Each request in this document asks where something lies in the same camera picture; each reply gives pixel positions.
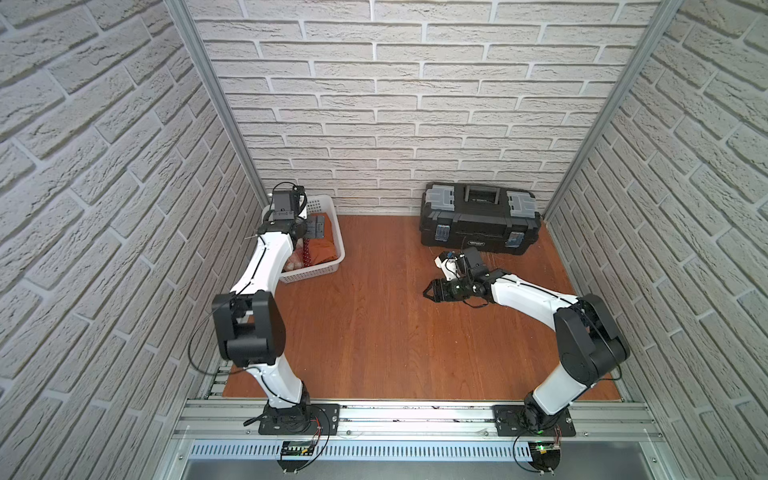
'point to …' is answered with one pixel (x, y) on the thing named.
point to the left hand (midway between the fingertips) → (306, 215)
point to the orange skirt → (323, 250)
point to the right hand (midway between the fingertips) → (435, 291)
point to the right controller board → (545, 456)
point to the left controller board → (295, 448)
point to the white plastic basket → (316, 204)
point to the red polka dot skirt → (306, 255)
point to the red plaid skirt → (296, 260)
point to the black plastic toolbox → (466, 215)
